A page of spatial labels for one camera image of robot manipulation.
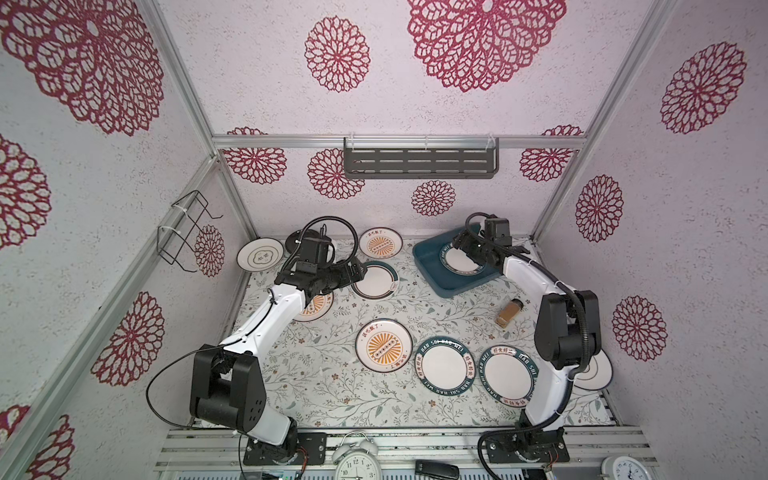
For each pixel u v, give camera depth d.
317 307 1.00
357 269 0.77
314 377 0.86
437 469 0.69
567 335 0.52
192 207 0.81
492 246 0.75
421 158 0.96
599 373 0.86
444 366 0.89
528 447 0.67
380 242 1.20
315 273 0.65
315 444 0.75
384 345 0.92
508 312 0.94
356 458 0.69
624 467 0.69
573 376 0.55
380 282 1.07
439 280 1.01
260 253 1.17
